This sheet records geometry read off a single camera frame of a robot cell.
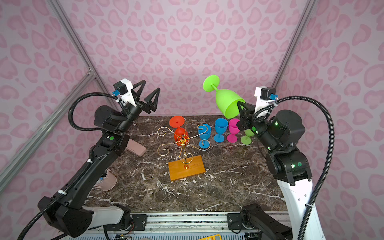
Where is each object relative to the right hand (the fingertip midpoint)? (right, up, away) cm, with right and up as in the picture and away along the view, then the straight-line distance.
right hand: (238, 101), depth 51 cm
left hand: (-31, +8, +4) cm, 32 cm away
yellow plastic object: (-8, -59, +17) cm, 62 cm away
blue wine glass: (+1, -7, +42) cm, 43 cm away
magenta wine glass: (+9, -10, +43) cm, 46 cm away
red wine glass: (-21, -13, +18) cm, 31 cm away
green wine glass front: (+20, -17, +53) cm, 60 cm away
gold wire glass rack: (-19, -32, +39) cm, 54 cm away
